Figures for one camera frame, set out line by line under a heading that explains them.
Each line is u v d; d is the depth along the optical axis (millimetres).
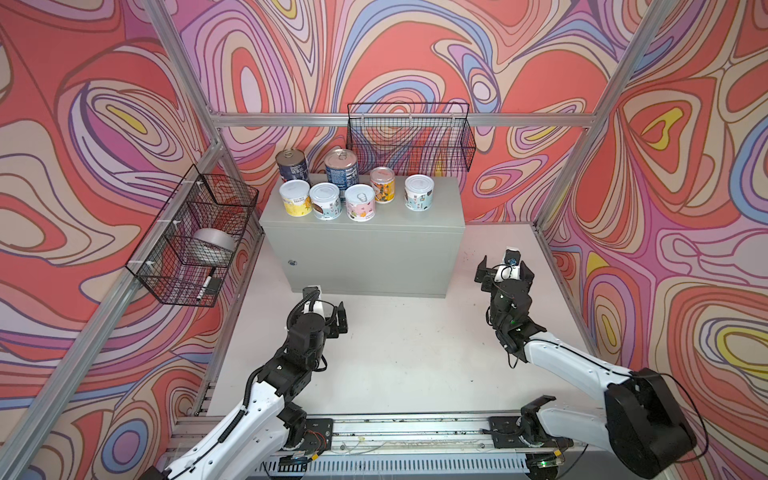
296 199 717
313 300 641
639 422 407
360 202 702
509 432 730
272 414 521
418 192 728
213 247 718
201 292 716
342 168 705
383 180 749
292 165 729
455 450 723
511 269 653
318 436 722
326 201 706
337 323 718
